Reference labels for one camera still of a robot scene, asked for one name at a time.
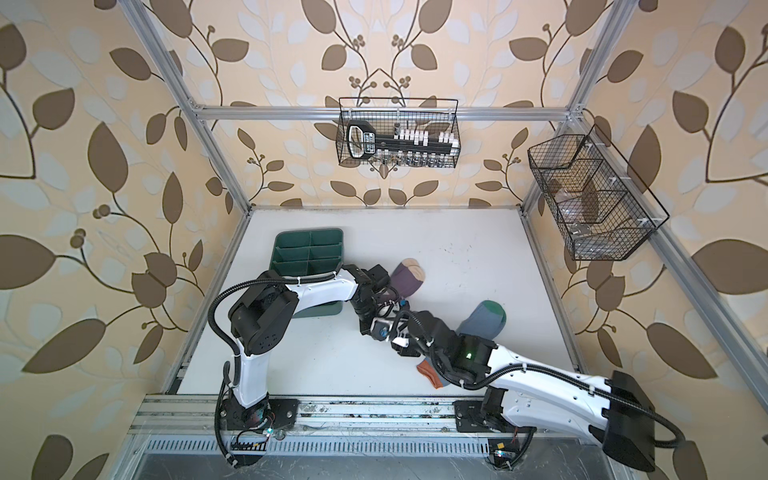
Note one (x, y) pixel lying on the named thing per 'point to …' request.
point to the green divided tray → (309, 251)
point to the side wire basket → (604, 211)
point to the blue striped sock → (484, 320)
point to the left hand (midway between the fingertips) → (385, 332)
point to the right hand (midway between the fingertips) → (397, 318)
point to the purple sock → (407, 277)
